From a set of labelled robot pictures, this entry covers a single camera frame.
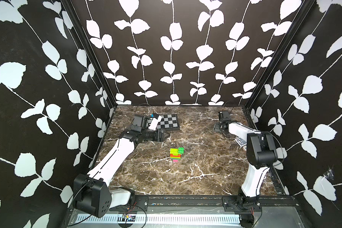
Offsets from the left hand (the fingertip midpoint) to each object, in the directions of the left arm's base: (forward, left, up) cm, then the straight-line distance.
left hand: (166, 132), depth 79 cm
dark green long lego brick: (-7, -5, -20) cm, 22 cm away
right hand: (+16, -38, -15) cm, 44 cm away
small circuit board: (-37, +21, -21) cm, 47 cm away
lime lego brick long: (-7, -4, -10) cm, 13 cm away
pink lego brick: (-8, -5, -21) cm, 23 cm away
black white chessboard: (+22, -2, -19) cm, 29 cm away
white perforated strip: (-37, +28, -21) cm, 51 cm away
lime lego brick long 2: (-8, -5, -17) cm, 19 cm away
